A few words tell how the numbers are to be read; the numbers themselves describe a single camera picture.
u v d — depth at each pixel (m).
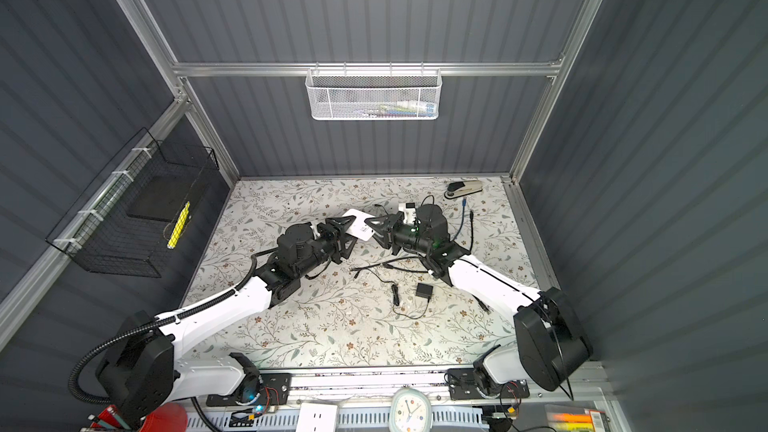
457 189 1.12
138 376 0.41
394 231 0.69
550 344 0.42
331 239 0.70
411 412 0.68
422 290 0.89
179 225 0.71
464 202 1.12
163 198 0.76
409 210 0.77
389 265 0.96
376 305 0.88
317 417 0.67
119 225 0.70
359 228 0.74
